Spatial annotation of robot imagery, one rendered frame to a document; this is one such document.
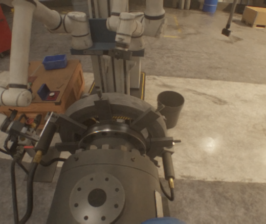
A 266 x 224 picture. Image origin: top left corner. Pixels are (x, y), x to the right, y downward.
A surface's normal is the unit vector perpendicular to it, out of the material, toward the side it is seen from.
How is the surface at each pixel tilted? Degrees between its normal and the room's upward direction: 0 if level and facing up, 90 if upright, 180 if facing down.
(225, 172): 0
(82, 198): 0
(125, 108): 90
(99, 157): 5
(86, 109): 90
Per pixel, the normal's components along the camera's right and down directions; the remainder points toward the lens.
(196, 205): 0.00, -0.73
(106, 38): -0.09, 0.68
